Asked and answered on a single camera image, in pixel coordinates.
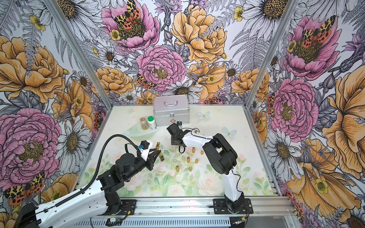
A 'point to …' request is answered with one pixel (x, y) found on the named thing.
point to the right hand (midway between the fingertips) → (178, 142)
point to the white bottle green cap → (150, 119)
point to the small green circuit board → (113, 221)
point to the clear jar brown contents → (144, 124)
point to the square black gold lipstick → (161, 156)
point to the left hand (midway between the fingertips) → (158, 153)
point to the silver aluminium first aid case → (171, 109)
